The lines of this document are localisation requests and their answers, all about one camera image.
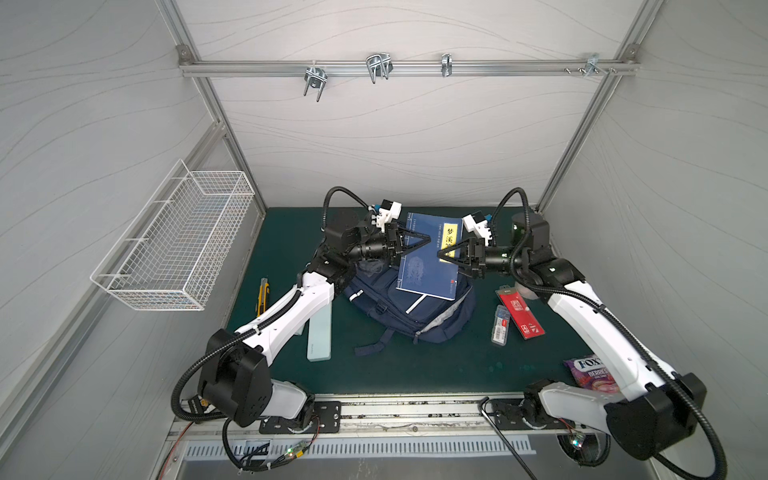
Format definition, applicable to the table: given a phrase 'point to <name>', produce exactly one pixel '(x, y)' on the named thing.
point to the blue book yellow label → (421, 270)
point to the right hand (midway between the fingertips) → (445, 251)
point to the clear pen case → (500, 325)
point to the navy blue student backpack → (373, 290)
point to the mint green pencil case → (319, 347)
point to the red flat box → (519, 312)
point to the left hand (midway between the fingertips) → (434, 240)
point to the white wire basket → (169, 257)
